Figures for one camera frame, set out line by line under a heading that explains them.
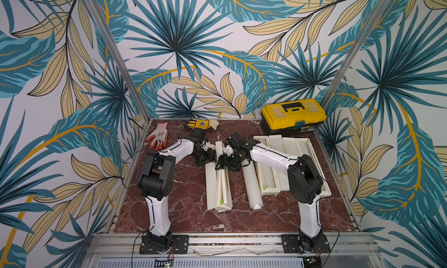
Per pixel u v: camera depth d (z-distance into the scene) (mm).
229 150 860
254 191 849
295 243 722
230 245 748
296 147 973
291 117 996
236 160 780
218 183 813
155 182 512
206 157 858
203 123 1143
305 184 514
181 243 734
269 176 878
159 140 1064
